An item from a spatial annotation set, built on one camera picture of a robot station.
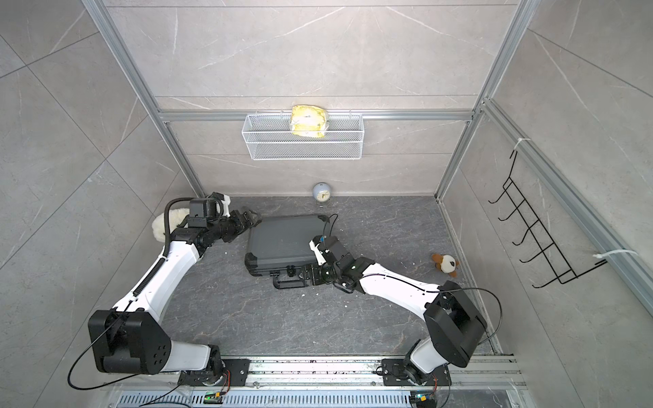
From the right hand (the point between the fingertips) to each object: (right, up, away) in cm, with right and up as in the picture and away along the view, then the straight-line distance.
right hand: (309, 273), depth 82 cm
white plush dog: (-60, +19, +26) cm, 68 cm away
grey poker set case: (-11, +8, +8) cm, 16 cm away
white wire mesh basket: (-17, +51, +19) cm, 57 cm away
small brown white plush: (+51, +1, +12) cm, 52 cm away
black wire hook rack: (+64, +15, -13) cm, 67 cm away
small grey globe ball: (+3, +30, +32) cm, 44 cm away
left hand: (-18, +19, +1) cm, 26 cm away
